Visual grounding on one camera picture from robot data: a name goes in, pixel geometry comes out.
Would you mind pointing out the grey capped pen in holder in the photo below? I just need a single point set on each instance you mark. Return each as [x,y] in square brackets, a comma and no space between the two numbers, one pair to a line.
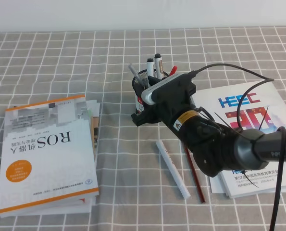
[136,75]

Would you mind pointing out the white marker black cap left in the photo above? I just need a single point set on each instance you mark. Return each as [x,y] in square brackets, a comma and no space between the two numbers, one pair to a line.
[150,64]

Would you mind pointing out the white orange ROS book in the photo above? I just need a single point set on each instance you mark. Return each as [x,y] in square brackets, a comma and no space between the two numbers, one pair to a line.
[47,156]

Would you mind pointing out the white marker on table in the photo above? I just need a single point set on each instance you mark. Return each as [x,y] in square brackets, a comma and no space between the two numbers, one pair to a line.
[173,170]

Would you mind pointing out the bottom white booklet left stack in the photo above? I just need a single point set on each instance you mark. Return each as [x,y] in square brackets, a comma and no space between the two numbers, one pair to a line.
[84,207]

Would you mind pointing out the black mesh pen holder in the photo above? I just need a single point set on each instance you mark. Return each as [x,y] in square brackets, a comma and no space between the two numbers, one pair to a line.
[140,101]

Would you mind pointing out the dark red pencil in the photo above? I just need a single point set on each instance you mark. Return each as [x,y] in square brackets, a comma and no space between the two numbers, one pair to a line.
[194,175]

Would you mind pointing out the grey checked tablecloth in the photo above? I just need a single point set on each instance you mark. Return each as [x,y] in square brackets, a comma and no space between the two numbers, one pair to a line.
[137,190]

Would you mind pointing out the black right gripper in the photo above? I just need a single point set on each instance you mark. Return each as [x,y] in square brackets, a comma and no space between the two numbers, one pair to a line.
[176,111]

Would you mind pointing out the red capped pen in holder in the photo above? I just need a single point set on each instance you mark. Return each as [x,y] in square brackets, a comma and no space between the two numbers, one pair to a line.
[173,70]

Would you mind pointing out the white marker black cap right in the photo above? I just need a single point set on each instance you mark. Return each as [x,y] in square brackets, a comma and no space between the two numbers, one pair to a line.
[158,65]

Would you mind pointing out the white HEEC magazine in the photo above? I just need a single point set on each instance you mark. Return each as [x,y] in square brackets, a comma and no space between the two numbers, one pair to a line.
[264,109]

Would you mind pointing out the white marker black cap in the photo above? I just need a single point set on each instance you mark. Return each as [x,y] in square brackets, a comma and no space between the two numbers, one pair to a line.
[158,65]
[150,64]

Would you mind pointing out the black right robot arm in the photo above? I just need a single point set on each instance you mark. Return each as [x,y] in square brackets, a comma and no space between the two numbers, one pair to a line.
[215,147]

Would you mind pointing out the silver wrist camera bar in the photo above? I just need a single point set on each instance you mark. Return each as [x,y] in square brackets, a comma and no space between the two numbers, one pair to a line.
[158,92]

